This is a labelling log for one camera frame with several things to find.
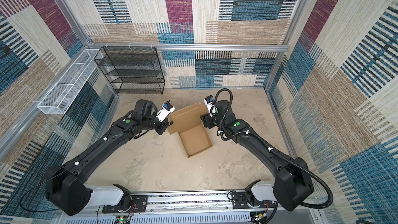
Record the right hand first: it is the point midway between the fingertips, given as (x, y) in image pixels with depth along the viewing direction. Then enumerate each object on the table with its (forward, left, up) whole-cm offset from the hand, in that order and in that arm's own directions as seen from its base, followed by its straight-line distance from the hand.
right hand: (207, 115), depth 82 cm
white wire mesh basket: (0, +67, +15) cm, 68 cm away
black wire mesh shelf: (+43, +50, -3) cm, 66 cm away
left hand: (-2, +18, +1) cm, 18 cm away
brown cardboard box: (-1, +8, -16) cm, 18 cm away
